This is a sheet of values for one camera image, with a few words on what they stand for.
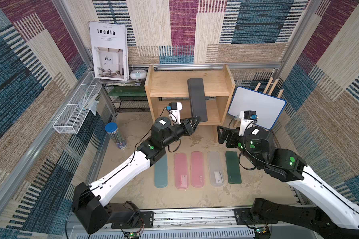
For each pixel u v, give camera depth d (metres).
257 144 0.41
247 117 0.51
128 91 0.94
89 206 0.38
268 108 0.89
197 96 0.66
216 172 0.87
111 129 0.85
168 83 0.75
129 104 1.19
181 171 0.90
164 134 0.55
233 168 0.87
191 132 0.60
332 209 0.38
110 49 0.78
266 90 0.91
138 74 0.87
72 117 0.72
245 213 0.75
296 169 0.40
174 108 0.60
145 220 0.73
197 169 0.89
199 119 0.64
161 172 0.90
